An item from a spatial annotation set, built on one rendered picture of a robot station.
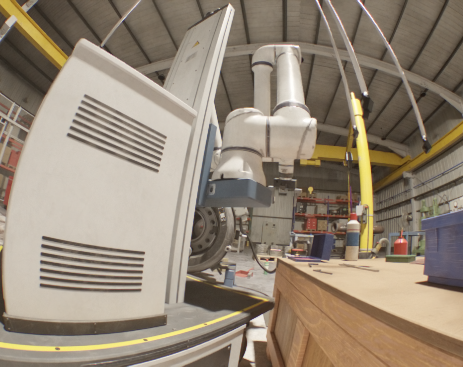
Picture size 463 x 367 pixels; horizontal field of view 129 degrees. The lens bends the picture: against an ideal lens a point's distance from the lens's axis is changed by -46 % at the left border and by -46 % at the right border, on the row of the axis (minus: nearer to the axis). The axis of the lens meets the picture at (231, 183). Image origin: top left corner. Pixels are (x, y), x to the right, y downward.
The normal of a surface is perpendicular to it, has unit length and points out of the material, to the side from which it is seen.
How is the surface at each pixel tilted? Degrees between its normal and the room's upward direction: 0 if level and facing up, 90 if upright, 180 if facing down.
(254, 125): 89
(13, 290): 90
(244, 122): 89
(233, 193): 90
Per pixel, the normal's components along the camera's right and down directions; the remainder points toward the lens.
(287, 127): -0.20, -0.29
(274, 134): -0.24, 0.14
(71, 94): 0.81, -0.06
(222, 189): -0.58, -0.28
